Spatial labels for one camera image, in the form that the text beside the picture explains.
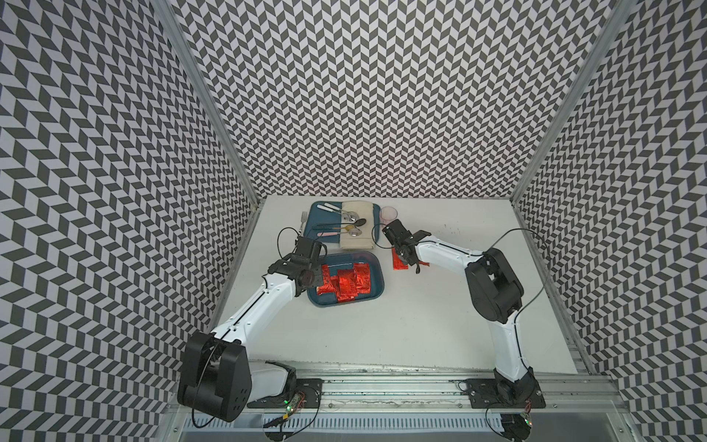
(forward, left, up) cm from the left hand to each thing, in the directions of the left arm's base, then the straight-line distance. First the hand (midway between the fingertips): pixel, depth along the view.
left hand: (308, 278), depth 85 cm
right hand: (+14, -37, -5) cm, 40 cm away
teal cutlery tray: (+31, 0, -9) cm, 33 cm away
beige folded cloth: (+23, -13, -9) cm, 28 cm away
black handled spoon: (+28, -15, -6) cm, 32 cm away
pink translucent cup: (+32, -27, -6) cm, 42 cm away
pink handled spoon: (+25, -13, -9) cm, 29 cm away
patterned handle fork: (+32, +8, -8) cm, 34 cm away
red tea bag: (+13, -30, -12) cm, 35 cm away
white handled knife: (+41, 0, -11) cm, 42 cm away
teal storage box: (+7, -12, -2) cm, 14 cm away
